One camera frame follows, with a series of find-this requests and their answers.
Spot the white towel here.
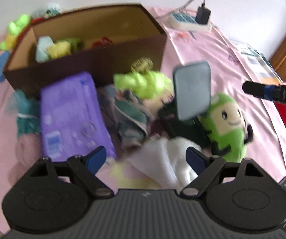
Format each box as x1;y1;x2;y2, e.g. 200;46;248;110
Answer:
128;136;201;190

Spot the green smiling plush toy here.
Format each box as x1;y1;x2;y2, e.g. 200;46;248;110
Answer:
199;93;253;163

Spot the lime green mesh sponge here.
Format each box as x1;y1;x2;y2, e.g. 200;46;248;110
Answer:
113;71;173;99

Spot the light green cloth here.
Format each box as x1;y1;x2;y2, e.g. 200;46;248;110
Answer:
35;36;54;63

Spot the grey teal plush cloth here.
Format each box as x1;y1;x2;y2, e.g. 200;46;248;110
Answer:
97;85;153;150

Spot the purple tissue pack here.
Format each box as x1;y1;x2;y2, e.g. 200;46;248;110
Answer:
41;72;116;161

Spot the teal mesh sponge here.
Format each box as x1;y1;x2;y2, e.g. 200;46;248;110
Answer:
5;90;41;138

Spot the pink patterned bedsheet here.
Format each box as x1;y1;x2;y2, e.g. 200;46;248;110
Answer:
0;8;286;233

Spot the green knitted roll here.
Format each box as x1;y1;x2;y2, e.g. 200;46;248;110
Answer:
55;37;84;52

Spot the black power adapter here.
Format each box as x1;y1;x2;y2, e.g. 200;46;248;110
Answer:
195;5;211;25

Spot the blue cylindrical case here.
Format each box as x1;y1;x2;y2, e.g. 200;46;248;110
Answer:
0;51;10;83

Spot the white power strip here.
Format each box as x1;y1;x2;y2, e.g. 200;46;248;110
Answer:
167;13;212;32

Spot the brown cardboard box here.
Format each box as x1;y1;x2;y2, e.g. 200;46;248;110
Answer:
3;4;167;97

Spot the green yellow plush toy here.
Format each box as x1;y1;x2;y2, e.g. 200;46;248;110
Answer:
0;14;32;51

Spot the white blue fluffy toy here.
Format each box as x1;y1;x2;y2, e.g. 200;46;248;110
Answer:
32;3;62;18

